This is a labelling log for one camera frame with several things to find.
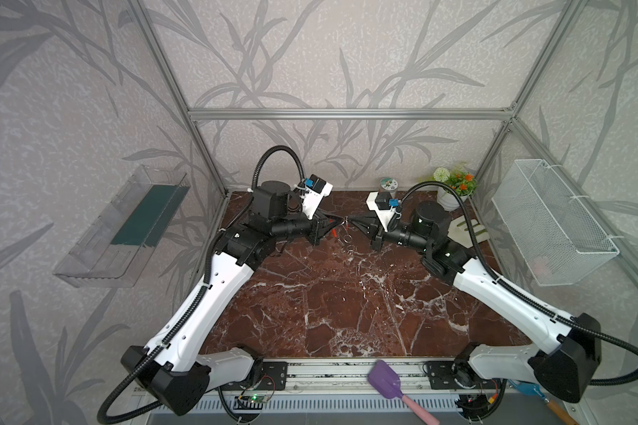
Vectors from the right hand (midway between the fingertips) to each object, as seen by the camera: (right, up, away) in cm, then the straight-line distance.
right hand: (351, 210), depth 65 cm
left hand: (-2, -1, -2) cm, 3 cm away
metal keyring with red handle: (-1, -7, +1) cm, 7 cm away
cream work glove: (+46, -8, +40) cm, 61 cm away
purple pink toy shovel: (+10, -47, +7) cm, 49 cm away
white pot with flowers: (+45, +11, +36) cm, 59 cm away
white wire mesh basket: (+49, -7, -3) cm, 50 cm away
